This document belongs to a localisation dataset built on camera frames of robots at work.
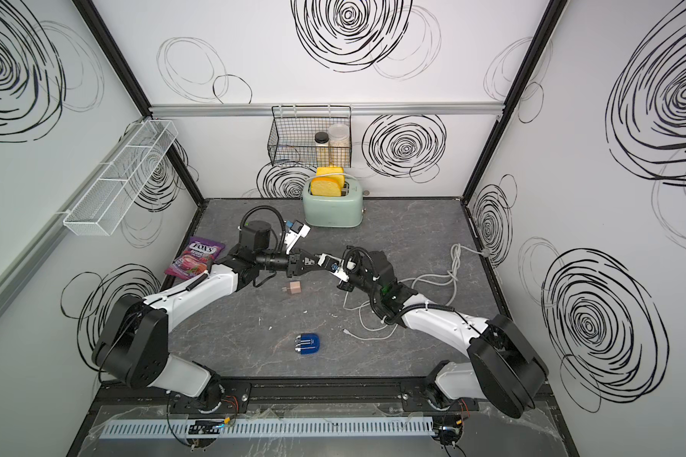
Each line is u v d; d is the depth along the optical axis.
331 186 0.96
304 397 0.75
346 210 1.07
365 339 0.84
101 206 0.72
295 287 0.91
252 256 0.67
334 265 0.65
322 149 0.85
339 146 0.85
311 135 0.89
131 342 0.43
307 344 0.81
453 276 0.94
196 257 0.99
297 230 0.72
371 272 0.59
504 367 0.41
